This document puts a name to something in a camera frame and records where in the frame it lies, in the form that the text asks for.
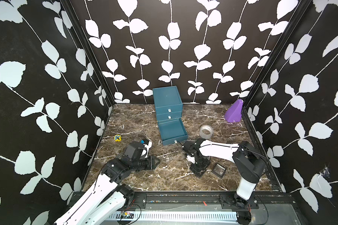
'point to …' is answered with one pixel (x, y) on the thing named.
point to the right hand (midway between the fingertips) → (199, 169)
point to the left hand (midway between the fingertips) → (159, 160)
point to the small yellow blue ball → (118, 138)
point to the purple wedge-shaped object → (233, 113)
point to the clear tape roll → (206, 131)
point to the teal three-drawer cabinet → (169, 108)
